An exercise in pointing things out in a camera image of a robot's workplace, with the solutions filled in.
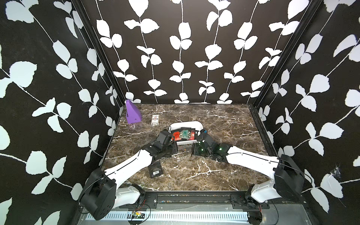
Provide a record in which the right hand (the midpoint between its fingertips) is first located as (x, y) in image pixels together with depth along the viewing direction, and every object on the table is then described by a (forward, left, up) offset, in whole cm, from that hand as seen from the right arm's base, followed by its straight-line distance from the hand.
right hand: (189, 147), depth 82 cm
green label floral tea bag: (+13, +3, -7) cm, 15 cm away
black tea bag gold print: (-10, +21, -11) cm, 26 cm away
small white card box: (+28, +27, -9) cm, 40 cm away
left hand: (+2, +6, -1) cm, 6 cm away
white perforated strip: (-33, +6, -12) cm, 35 cm away
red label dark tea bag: (+13, +9, -8) cm, 17 cm away
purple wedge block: (+29, +42, -4) cm, 51 cm away
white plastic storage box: (+22, -5, -7) cm, 24 cm away
